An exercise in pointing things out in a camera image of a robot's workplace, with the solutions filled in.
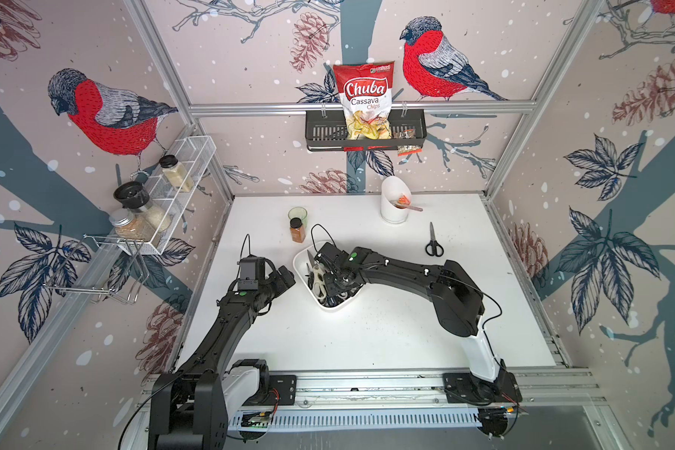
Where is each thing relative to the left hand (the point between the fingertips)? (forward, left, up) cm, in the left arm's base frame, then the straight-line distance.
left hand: (288, 274), depth 87 cm
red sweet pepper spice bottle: (+19, -1, -2) cm, 19 cm away
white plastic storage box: (+9, -2, -2) cm, 10 cm away
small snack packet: (+39, -39, +26) cm, 61 cm away
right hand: (-2, -14, -4) cm, 15 cm away
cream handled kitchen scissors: (-3, -10, -3) cm, 10 cm away
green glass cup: (+29, +1, -3) cm, 29 cm away
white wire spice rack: (+13, +33, +22) cm, 42 cm away
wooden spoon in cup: (+29, -41, 0) cm, 50 cm away
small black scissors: (+16, -52, -9) cm, 55 cm away
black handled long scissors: (-5, -14, -8) cm, 17 cm away
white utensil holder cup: (+34, -36, +5) cm, 50 cm away
